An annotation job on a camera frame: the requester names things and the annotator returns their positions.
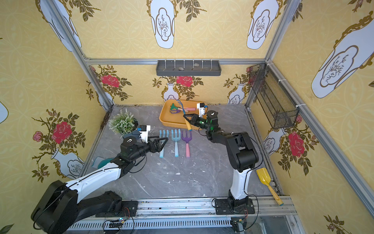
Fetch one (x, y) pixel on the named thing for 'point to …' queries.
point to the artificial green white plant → (122, 123)
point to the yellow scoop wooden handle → (265, 179)
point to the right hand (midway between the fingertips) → (183, 118)
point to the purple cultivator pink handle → (186, 109)
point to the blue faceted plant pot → (135, 132)
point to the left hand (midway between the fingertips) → (165, 138)
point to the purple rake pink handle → (187, 139)
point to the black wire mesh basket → (281, 110)
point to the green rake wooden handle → (173, 107)
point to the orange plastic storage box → (176, 120)
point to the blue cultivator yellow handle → (187, 123)
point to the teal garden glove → (99, 162)
